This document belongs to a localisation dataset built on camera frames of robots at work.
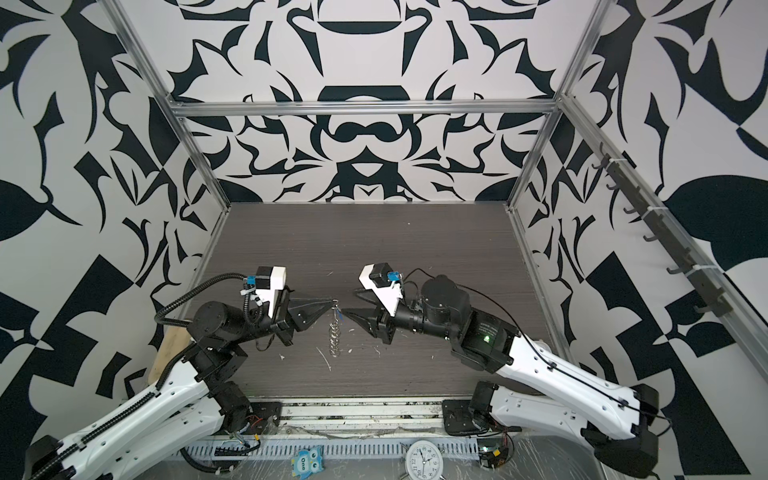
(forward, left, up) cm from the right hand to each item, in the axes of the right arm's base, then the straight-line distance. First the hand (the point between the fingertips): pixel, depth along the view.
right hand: (350, 302), depth 56 cm
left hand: (0, +3, +2) cm, 3 cm away
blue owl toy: (-22, +12, -32) cm, 41 cm away
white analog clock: (-23, -14, -31) cm, 41 cm away
